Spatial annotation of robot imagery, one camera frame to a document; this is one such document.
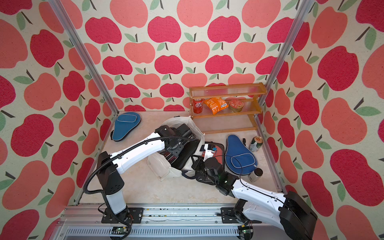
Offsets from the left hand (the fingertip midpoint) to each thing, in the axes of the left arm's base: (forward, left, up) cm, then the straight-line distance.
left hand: (175, 151), depth 81 cm
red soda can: (+28, -13, +8) cm, 32 cm away
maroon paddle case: (-4, +3, +1) cm, 5 cm away
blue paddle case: (+1, -39, -11) cm, 40 cm away
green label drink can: (+8, -49, -5) cm, 50 cm away
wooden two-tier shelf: (+50, -53, +2) cm, 73 cm away
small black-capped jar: (-11, -44, -7) cm, 46 cm away
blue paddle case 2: (+32, +42, -14) cm, 54 cm away
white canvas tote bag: (-7, +7, +1) cm, 10 cm away
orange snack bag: (+33, -26, +6) cm, 42 cm away
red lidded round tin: (+32, -39, +5) cm, 51 cm away
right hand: (-5, -9, +1) cm, 10 cm away
